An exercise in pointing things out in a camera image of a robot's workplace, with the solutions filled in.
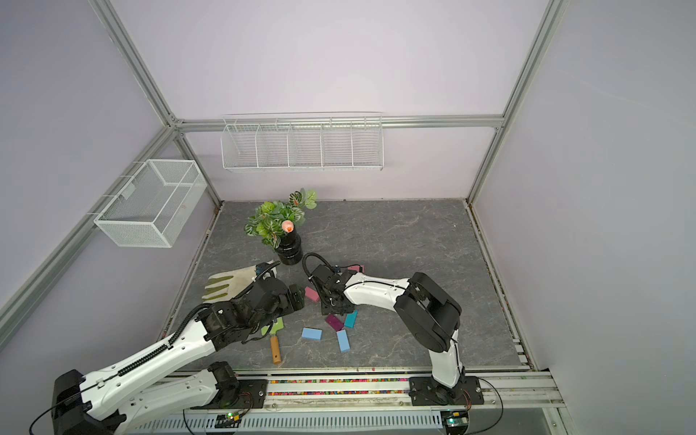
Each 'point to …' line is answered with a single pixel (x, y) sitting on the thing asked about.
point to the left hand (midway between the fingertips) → (294, 297)
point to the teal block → (351, 319)
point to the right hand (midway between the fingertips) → (330, 305)
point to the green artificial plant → (271, 220)
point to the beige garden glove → (227, 285)
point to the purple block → (333, 322)
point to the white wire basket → (155, 204)
